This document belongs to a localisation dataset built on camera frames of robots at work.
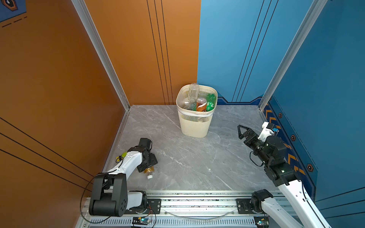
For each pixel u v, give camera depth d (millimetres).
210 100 855
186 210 739
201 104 753
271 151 504
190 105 934
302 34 791
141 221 706
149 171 810
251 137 604
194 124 870
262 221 710
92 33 785
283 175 484
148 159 778
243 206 726
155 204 732
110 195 414
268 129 605
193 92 942
